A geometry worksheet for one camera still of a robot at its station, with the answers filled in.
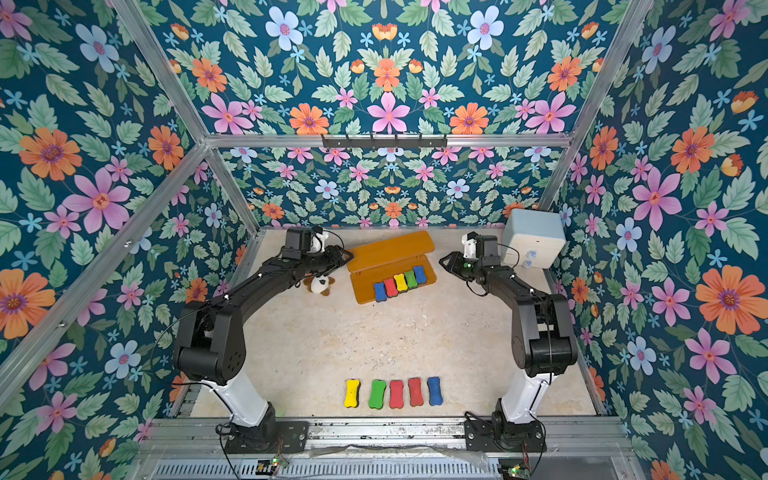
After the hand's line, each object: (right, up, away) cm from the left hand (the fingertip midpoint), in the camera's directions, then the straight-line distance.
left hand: (351, 254), depth 90 cm
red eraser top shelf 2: (+20, -37, -10) cm, 44 cm away
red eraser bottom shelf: (+12, -11, +8) cm, 18 cm away
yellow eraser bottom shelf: (+15, -10, +11) cm, 21 cm away
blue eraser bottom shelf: (+8, -12, +8) cm, 17 cm away
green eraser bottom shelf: (+19, -9, +11) cm, 23 cm away
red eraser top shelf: (+14, -38, -11) cm, 42 cm away
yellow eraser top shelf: (+2, -38, -11) cm, 39 cm away
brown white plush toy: (-13, -10, +10) cm, 20 cm away
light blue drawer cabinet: (+59, +5, +8) cm, 60 cm away
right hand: (+30, -1, +5) cm, 30 cm away
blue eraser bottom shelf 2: (+22, -7, +13) cm, 27 cm away
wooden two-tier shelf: (+6, -3, +2) cm, 7 cm away
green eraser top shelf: (+9, -39, -10) cm, 41 cm away
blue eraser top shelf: (+25, -36, -10) cm, 45 cm away
